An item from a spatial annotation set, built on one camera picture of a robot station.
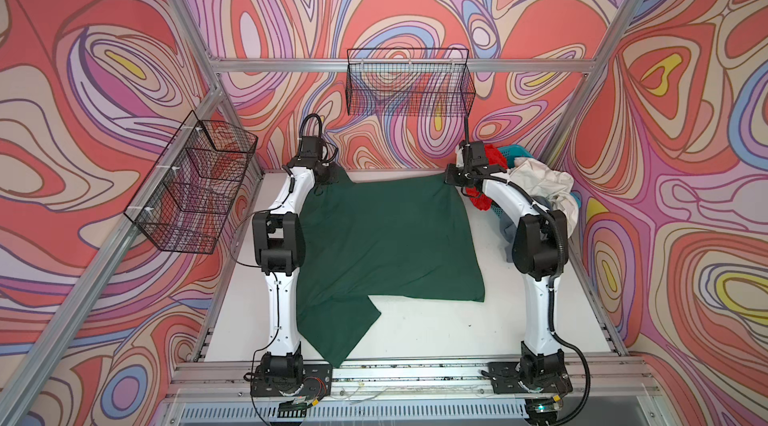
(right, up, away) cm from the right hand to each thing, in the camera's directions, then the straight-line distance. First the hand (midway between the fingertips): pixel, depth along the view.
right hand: (450, 179), depth 102 cm
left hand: (-40, +3, +1) cm, 41 cm away
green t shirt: (-24, -19, -6) cm, 32 cm away
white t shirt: (+28, 0, -6) cm, 28 cm away
